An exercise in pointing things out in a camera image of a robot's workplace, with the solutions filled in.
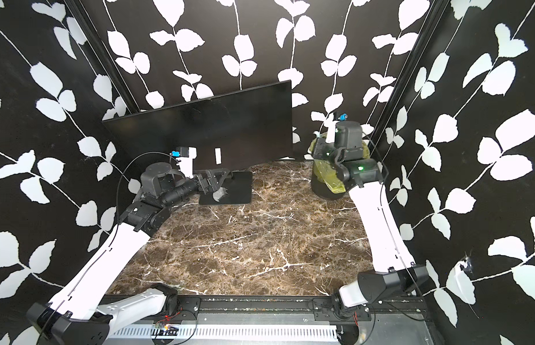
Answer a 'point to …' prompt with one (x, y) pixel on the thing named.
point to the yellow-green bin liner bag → (326, 172)
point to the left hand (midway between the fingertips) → (219, 168)
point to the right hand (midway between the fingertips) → (319, 140)
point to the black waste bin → (322, 190)
